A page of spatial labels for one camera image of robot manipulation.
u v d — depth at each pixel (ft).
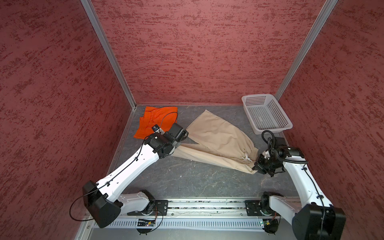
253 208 2.44
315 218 1.28
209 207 2.49
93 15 2.42
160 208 2.43
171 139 1.80
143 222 2.39
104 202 1.21
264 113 3.84
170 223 2.33
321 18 2.44
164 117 3.50
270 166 2.15
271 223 2.33
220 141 3.29
